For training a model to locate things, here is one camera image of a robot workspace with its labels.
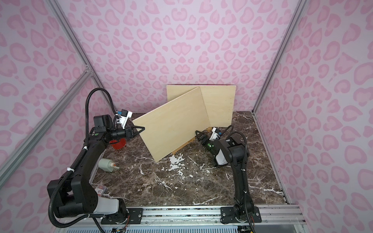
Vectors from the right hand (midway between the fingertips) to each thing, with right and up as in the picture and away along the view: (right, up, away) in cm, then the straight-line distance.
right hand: (198, 133), depth 98 cm
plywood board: (-17, +6, -12) cm, 22 cm away
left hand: (-30, +4, -21) cm, 37 cm away
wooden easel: (+6, +2, +5) cm, 8 cm away
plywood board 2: (+13, +21, -3) cm, 25 cm away
